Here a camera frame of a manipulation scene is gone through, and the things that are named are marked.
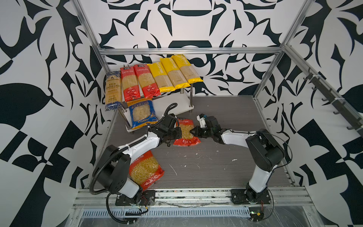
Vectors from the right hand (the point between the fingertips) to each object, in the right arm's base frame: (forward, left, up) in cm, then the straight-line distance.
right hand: (189, 129), depth 92 cm
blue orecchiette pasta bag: (+10, +31, +4) cm, 33 cm away
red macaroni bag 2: (-7, +1, 0) cm, 7 cm away
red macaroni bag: (-25, +25, -3) cm, 35 cm away
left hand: (-2, +6, +3) cm, 7 cm away
